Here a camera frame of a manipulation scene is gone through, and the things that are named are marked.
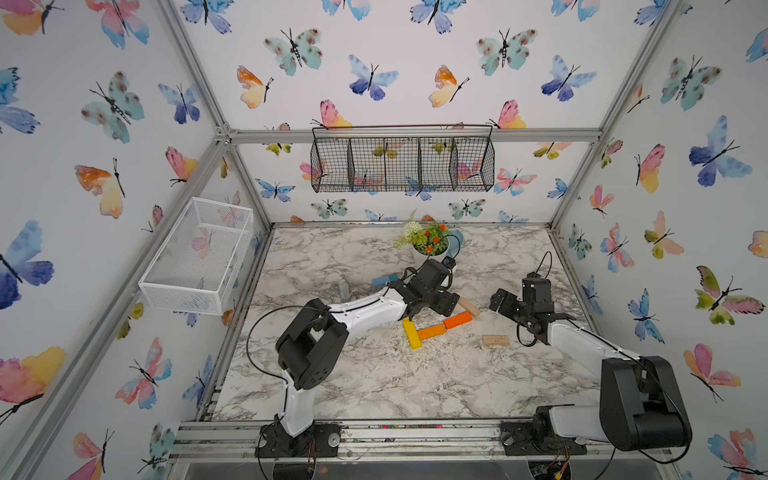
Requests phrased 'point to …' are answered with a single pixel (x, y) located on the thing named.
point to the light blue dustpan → (456, 241)
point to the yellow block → (413, 338)
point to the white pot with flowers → (426, 239)
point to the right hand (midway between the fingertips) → (508, 299)
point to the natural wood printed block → (498, 340)
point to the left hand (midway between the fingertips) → (448, 290)
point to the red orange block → (458, 320)
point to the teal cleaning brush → (344, 291)
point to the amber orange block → (430, 332)
